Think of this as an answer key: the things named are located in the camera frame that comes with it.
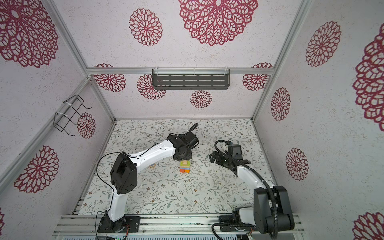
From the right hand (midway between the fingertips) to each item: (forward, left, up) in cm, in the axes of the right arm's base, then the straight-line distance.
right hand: (216, 156), depth 90 cm
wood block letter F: (-4, +19, -2) cm, 19 cm away
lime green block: (-4, +17, -3) cm, 17 cm away
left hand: (-2, +18, 0) cm, 18 cm away
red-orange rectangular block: (-7, +21, -7) cm, 23 cm away
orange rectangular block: (-7, +17, -7) cm, 20 cm away
